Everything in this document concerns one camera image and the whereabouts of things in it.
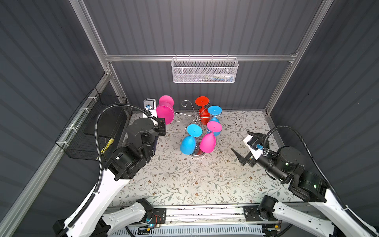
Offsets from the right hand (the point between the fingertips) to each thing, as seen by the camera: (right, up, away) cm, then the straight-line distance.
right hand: (245, 139), depth 58 cm
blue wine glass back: (-10, +13, +18) cm, 24 cm away
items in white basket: (-7, +35, +33) cm, 49 cm away
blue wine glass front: (-23, -4, +15) cm, 28 cm away
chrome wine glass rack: (-18, -8, +20) cm, 28 cm away
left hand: (-36, +10, -1) cm, 37 cm away
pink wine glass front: (-13, -4, +17) cm, 22 cm away
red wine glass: (-15, +11, +26) cm, 32 cm away
